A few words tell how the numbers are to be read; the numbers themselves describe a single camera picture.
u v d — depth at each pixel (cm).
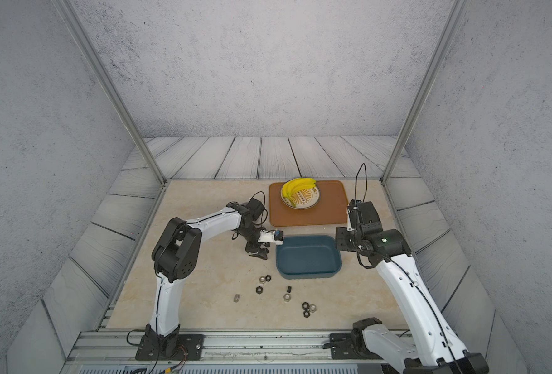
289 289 85
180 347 72
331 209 109
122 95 91
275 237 83
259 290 85
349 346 73
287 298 83
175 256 55
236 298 83
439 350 37
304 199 112
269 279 88
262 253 87
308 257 94
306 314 79
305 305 82
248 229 78
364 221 53
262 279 87
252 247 86
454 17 71
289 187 111
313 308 81
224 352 73
